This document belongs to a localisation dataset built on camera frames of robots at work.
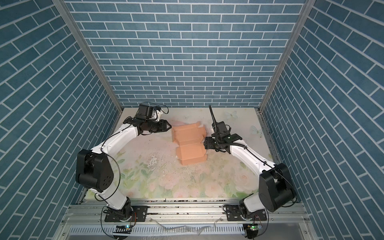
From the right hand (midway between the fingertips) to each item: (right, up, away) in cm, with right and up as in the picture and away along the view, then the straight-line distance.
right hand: (207, 141), depth 87 cm
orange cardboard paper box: (-13, 0, +18) cm, 22 cm away
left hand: (-23, +9, +1) cm, 25 cm away
